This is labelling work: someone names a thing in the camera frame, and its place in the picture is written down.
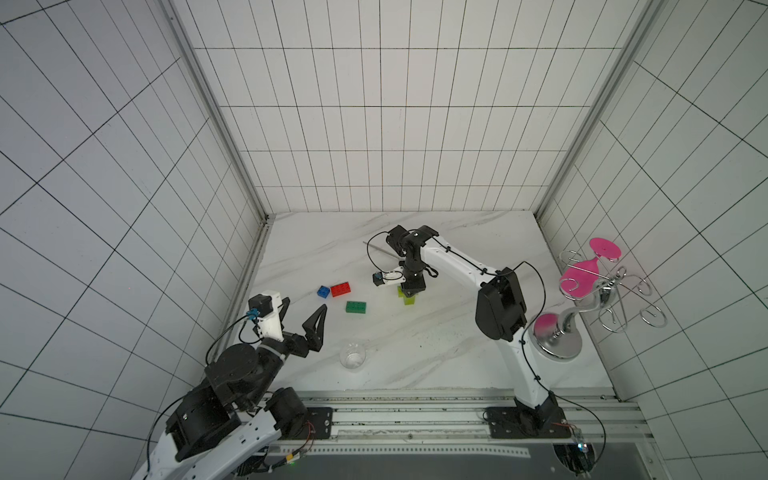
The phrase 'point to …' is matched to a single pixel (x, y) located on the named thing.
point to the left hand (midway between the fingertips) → (306, 309)
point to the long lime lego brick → (400, 292)
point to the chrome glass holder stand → (553, 338)
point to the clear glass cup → (353, 355)
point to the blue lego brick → (323, 291)
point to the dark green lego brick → (356, 307)
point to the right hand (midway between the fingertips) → (410, 277)
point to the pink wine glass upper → (603, 247)
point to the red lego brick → (340, 289)
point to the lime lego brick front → (410, 301)
